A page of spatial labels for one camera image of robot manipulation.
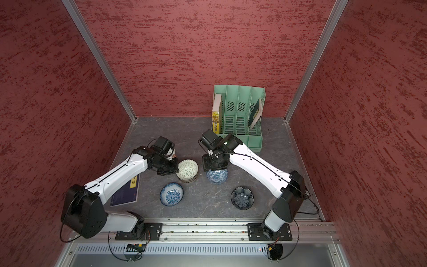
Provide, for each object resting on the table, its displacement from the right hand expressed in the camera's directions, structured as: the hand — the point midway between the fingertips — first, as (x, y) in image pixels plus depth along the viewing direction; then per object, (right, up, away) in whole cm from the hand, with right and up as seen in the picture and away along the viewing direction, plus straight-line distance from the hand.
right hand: (210, 170), depth 74 cm
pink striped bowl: (-10, -7, +10) cm, 16 cm away
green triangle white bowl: (-12, -3, +13) cm, 18 cm away
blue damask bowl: (+3, -7, +16) cm, 18 cm away
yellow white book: (+2, +27, +14) cm, 31 cm away
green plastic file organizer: (+21, +31, +44) cm, 58 cm away
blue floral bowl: (-21, -15, +11) cm, 28 cm away
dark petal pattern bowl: (+16, -16, +9) cm, 25 cm away
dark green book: (+29, +29, +31) cm, 51 cm away
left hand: (-17, -3, +8) cm, 19 cm away
